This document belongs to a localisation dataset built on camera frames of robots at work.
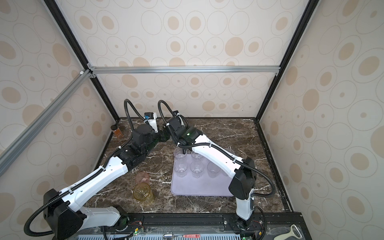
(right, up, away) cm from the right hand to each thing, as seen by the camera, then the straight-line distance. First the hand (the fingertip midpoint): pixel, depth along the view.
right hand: (181, 130), depth 80 cm
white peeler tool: (+51, -50, -9) cm, 72 cm away
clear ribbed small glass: (+9, -24, +12) cm, 28 cm away
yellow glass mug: (-22, -34, +2) cm, 41 cm away
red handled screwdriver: (+5, -49, -11) cm, 51 cm away
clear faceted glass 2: (+8, -16, +15) cm, 23 cm away
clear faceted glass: (-2, -15, +17) cm, 23 cm away
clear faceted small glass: (+18, -24, +11) cm, 33 cm away
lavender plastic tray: (+5, -27, +10) cm, 30 cm away
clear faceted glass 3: (-1, -24, +12) cm, 27 cm away
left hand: (-5, +3, -8) cm, 10 cm away
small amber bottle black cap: (-47, -1, +24) cm, 52 cm away
